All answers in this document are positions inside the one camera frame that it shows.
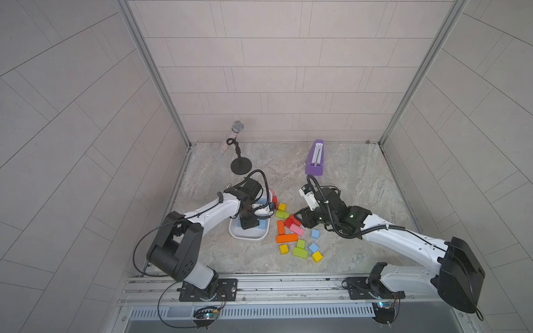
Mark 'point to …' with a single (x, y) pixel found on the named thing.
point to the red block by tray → (275, 199)
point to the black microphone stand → (240, 166)
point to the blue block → (262, 224)
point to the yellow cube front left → (284, 249)
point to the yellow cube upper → (282, 207)
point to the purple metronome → (314, 161)
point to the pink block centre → (296, 229)
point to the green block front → (300, 252)
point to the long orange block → (286, 238)
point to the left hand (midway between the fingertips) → (255, 215)
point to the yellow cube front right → (317, 257)
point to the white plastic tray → (256, 232)
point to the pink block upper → (272, 191)
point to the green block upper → (281, 214)
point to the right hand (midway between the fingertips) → (297, 214)
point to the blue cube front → (314, 248)
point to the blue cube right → (315, 234)
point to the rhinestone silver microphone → (237, 127)
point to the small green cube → (300, 243)
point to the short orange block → (281, 227)
